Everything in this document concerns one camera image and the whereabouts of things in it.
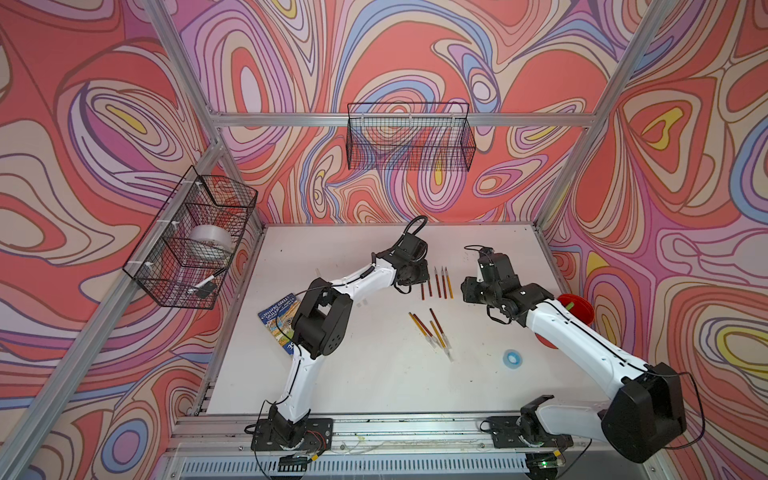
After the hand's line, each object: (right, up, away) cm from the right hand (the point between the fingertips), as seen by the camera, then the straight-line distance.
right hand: (468, 293), depth 84 cm
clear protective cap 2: (-32, -6, +12) cm, 35 cm away
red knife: (-9, -15, +6) cm, 18 cm away
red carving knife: (-6, +1, +18) cm, 19 cm away
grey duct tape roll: (-67, +14, -12) cm, 70 cm away
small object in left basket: (-68, +3, -12) cm, 69 cm away
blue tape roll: (+13, -20, +2) cm, 24 cm away
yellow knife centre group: (-13, -12, +7) cm, 19 cm away
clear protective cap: (-48, +4, +21) cm, 53 cm away
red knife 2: (-7, -12, +7) cm, 16 cm away
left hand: (-9, +4, +11) cm, 15 cm away
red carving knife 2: (-3, +1, +18) cm, 18 cm away
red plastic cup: (+31, -4, 0) cm, 31 cm away
